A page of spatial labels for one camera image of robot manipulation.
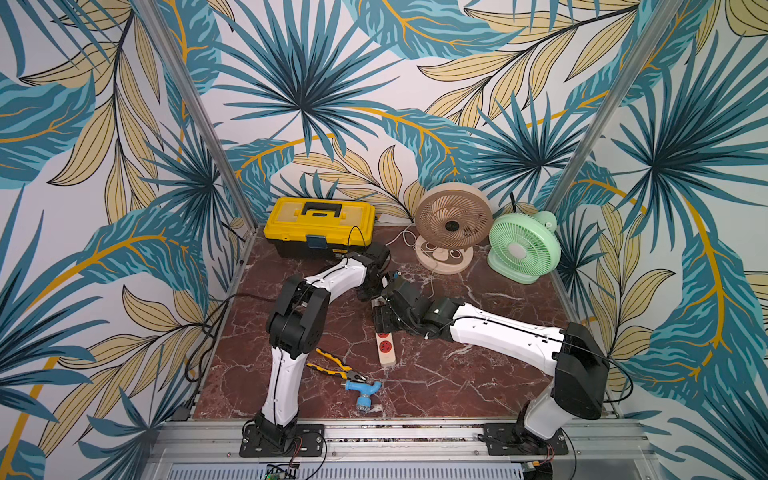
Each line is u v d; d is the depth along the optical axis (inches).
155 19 26.7
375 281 29.5
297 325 21.1
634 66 30.2
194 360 33.6
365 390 31.5
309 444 28.7
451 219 35.3
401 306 23.9
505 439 28.9
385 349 33.8
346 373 32.8
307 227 37.4
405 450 28.9
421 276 41.8
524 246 33.9
